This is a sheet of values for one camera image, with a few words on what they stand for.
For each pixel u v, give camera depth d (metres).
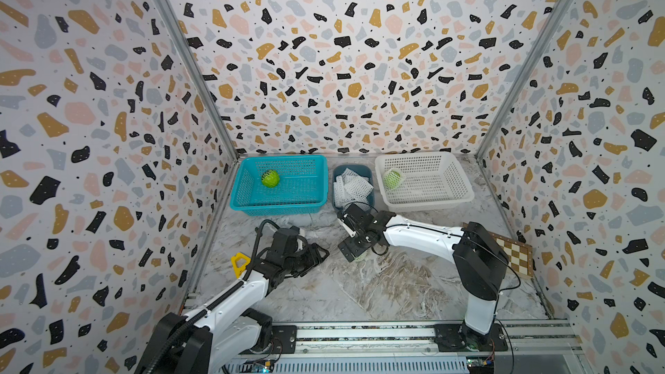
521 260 0.88
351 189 1.03
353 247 0.78
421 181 1.13
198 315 0.44
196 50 0.87
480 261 0.48
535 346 0.75
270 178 1.06
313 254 0.76
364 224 0.68
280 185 1.10
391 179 1.04
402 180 1.06
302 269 0.76
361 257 0.78
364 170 1.08
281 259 0.66
